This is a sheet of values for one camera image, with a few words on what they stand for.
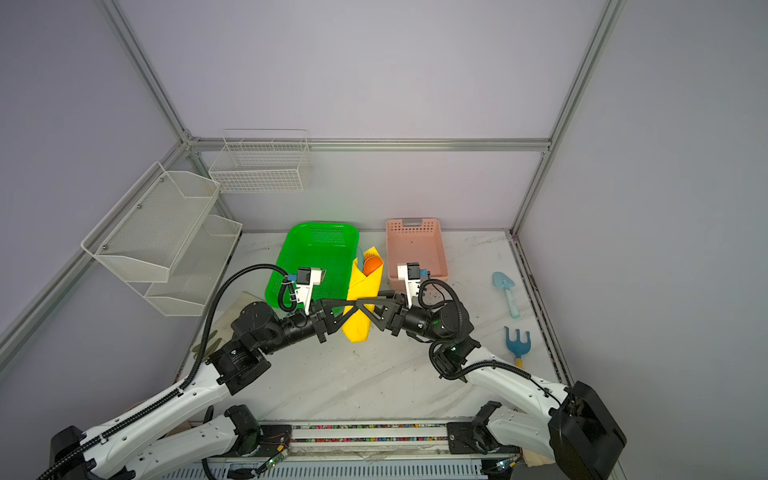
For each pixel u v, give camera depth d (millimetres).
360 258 610
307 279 565
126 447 412
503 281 1041
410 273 589
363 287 608
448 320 532
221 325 935
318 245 1145
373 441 748
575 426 402
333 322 584
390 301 583
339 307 599
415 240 1184
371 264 611
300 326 564
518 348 881
